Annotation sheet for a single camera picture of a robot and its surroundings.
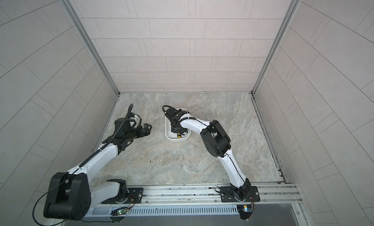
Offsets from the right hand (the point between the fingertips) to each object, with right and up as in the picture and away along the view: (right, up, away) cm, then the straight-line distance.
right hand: (178, 130), depth 97 cm
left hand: (-17, +5, -10) cm, 20 cm away
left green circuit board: (-22, -30, -33) cm, 50 cm away
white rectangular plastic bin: (-2, -3, -8) cm, 8 cm away
